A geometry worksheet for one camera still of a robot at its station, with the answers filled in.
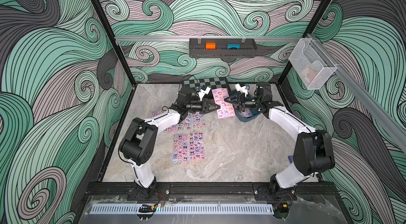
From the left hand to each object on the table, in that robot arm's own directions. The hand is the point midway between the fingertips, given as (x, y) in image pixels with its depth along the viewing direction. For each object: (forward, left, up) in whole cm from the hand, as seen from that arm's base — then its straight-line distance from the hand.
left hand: (220, 107), depth 77 cm
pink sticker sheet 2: (-13, +12, -23) cm, 29 cm away
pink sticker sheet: (0, -3, -2) cm, 4 cm away
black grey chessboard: (+37, -3, -20) cm, 42 cm away
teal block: (+38, -13, +11) cm, 42 cm away
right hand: (+3, -3, 0) cm, 4 cm away
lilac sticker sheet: (-12, +21, -24) cm, 34 cm away
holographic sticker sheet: (+5, +11, -23) cm, 26 cm away
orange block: (+39, +4, +10) cm, 40 cm away
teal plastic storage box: (+7, -19, -22) cm, 30 cm away
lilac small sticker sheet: (+3, +18, -24) cm, 30 cm away
